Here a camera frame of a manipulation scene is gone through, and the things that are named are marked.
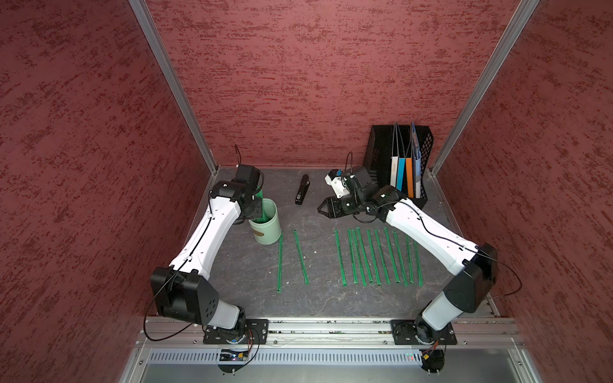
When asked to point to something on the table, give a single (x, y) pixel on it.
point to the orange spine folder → (409, 172)
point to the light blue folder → (417, 163)
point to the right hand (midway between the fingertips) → (324, 212)
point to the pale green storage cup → (269, 233)
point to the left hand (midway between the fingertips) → (247, 217)
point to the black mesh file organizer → (387, 141)
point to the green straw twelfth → (303, 266)
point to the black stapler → (303, 189)
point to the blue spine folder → (401, 160)
